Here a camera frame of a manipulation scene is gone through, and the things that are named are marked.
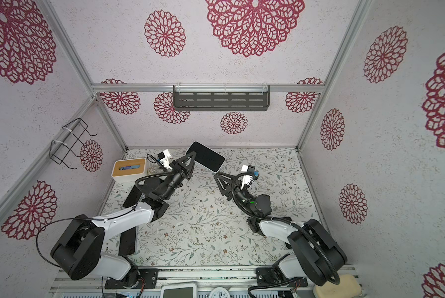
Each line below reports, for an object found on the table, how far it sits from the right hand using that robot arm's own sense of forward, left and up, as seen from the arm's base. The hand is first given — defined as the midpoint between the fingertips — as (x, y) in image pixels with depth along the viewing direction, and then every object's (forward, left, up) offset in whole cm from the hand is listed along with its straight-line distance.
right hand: (216, 175), depth 67 cm
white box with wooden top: (+22, +52, -27) cm, 62 cm away
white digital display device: (-32, +13, -29) cm, 45 cm away
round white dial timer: (-32, -2, -30) cm, 44 cm away
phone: (+7, +4, +2) cm, 9 cm away
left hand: (+8, +8, +2) cm, 11 cm away
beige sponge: (-29, -49, -30) cm, 64 cm away
